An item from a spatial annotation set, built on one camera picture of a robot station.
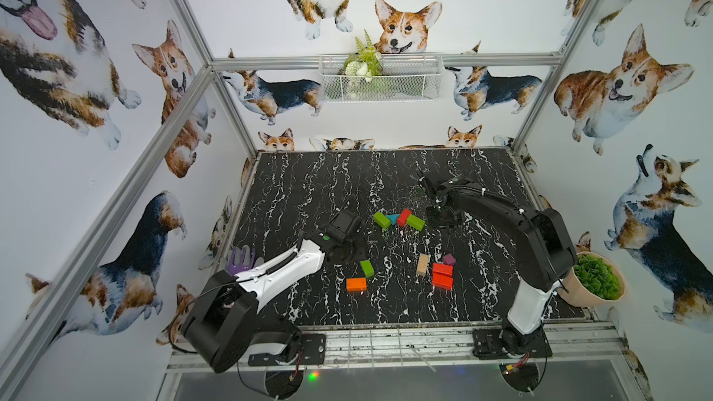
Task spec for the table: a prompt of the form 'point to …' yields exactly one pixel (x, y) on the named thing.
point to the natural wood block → (422, 264)
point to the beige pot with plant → (594, 282)
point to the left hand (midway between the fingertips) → (367, 248)
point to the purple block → (448, 259)
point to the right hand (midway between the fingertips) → (437, 222)
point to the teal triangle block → (393, 218)
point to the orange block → (356, 284)
